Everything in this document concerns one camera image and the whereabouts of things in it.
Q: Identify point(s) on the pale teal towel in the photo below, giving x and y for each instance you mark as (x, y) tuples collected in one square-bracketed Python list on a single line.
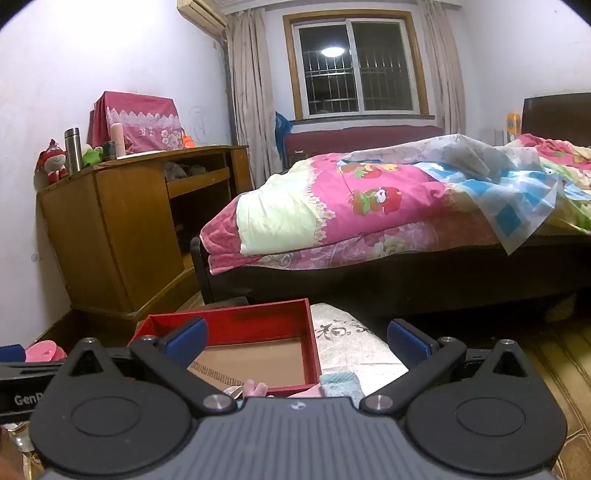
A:
[(341, 387)]

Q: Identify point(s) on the blue bag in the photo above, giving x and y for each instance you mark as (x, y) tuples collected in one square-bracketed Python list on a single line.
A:
[(281, 134)]

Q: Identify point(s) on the dark jar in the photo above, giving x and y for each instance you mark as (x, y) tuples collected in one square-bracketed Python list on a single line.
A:
[(109, 151)]

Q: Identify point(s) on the pink-lidded clear cup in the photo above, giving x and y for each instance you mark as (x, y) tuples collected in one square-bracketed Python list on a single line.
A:
[(44, 353)]

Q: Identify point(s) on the red box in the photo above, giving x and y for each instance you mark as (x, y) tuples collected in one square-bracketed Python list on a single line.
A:
[(277, 318)]

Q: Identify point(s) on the white air conditioner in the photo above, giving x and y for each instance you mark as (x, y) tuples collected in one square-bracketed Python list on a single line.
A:
[(203, 11)]

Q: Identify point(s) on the steel thermos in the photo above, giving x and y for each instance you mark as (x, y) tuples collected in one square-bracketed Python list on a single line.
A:
[(73, 152)]

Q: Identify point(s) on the dark wooden bed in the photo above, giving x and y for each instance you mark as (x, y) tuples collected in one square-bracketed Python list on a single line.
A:
[(369, 281)]

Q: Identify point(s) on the pink cloth-covered box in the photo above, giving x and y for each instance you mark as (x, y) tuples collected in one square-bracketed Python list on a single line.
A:
[(138, 120)]

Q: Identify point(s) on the grey cloth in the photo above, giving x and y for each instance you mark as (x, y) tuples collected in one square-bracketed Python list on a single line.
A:
[(175, 170)]

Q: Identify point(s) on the green plush toy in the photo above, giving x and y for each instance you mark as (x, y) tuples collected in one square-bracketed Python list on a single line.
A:
[(92, 156)]

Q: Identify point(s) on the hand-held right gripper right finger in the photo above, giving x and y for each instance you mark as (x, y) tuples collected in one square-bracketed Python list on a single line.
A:
[(408, 341)]

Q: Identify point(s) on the beige curtain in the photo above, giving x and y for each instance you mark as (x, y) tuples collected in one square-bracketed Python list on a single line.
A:
[(443, 69), (251, 92)]

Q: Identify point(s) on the pink bottle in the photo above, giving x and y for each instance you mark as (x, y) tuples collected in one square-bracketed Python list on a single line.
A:
[(117, 138)]

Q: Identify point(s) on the wooden desk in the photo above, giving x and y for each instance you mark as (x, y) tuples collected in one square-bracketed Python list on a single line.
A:
[(115, 221)]

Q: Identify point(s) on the pink pig plush toy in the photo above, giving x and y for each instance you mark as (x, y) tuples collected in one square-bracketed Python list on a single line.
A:
[(256, 388)]

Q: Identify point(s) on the wood-framed window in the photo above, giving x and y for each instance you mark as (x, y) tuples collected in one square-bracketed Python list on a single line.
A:
[(353, 69)]

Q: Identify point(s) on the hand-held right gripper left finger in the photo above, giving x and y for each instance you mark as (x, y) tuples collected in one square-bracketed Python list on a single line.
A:
[(187, 337)]

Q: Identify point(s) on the pale floral bedsheet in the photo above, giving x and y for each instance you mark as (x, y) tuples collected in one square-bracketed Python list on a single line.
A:
[(471, 152)]

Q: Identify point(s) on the red plush doll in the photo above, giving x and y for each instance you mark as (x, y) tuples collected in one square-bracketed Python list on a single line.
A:
[(53, 159)]

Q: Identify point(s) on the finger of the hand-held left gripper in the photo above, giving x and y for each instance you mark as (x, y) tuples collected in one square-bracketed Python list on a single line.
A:
[(11, 353)]

